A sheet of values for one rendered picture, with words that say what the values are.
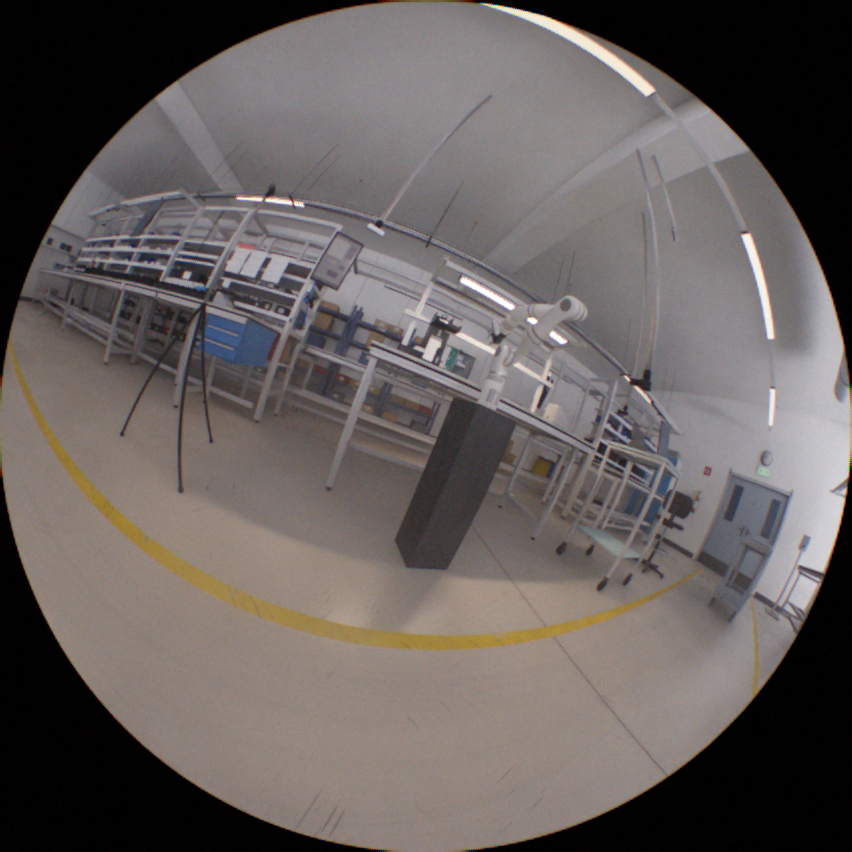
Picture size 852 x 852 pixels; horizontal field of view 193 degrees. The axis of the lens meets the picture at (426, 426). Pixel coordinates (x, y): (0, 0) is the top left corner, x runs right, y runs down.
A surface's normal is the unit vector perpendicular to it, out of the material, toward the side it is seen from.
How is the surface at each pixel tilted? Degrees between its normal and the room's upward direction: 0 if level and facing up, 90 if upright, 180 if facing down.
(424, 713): 0
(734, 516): 90
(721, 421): 90
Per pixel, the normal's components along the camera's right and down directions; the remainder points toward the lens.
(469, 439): 0.34, 0.22
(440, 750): 0.37, -0.92
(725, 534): -0.91, -0.34
